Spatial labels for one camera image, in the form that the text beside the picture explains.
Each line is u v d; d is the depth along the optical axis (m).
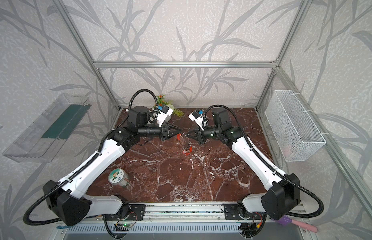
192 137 0.68
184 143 1.02
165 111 0.61
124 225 0.71
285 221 0.71
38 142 0.64
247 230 0.74
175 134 0.66
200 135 0.62
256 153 0.46
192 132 0.66
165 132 0.60
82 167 0.42
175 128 0.64
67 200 0.37
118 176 0.77
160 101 1.03
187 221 0.72
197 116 0.62
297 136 0.61
